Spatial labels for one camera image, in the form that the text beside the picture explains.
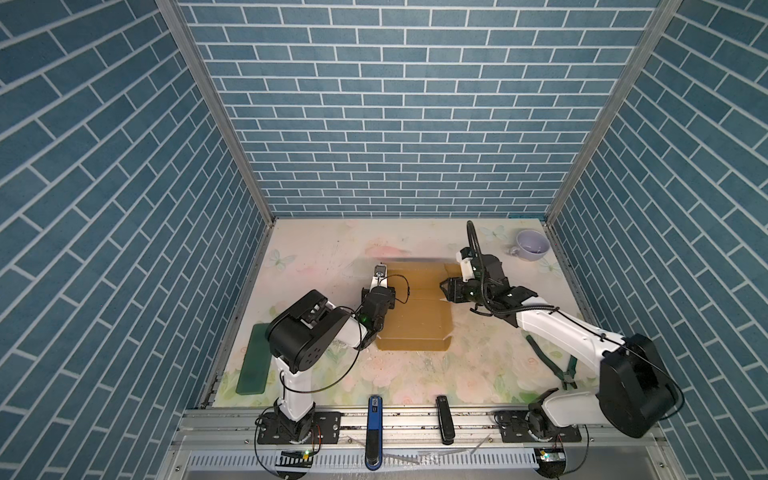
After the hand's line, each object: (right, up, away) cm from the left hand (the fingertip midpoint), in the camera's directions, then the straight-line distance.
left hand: (384, 280), depth 96 cm
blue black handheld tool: (-1, -37, -28) cm, 47 cm away
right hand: (+19, +1, -10) cm, 21 cm away
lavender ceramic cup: (+54, +11, +13) cm, 56 cm away
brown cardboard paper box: (+11, -12, -3) cm, 17 cm away
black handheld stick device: (+17, -34, -20) cm, 43 cm away
